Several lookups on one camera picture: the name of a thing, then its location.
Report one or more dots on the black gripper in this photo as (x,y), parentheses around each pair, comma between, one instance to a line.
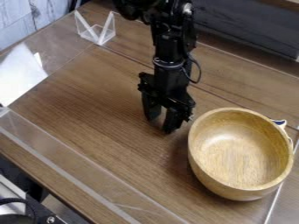
(165,91)

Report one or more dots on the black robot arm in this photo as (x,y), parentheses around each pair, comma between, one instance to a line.
(171,20)

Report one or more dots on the brown wooden bowl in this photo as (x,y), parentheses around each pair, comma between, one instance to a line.
(241,153)

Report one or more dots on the clear acrylic front barrier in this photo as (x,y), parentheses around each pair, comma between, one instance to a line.
(91,189)

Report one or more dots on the clear acrylic corner bracket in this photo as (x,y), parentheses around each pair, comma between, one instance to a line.
(98,34)

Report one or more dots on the black metal table mount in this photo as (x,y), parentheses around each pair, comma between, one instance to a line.
(27,203)

